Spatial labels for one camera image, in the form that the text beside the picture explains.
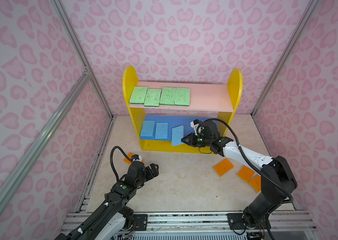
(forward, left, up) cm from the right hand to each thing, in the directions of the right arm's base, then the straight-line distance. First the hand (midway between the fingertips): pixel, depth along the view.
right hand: (183, 138), depth 82 cm
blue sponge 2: (+9, +13, -5) cm, 17 cm away
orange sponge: (-7, -25, -19) cm, 32 cm away
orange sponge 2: (-14, +27, +2) cm, 31 cm away
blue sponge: (+10, +22, -4) cm, 24 cm away
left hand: (-12, +16, -10) cm, 22 cm away
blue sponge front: (+4, +3, -2) cm, 5 cm away
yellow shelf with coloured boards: (+40, +15, -18) cm, 46 cm away
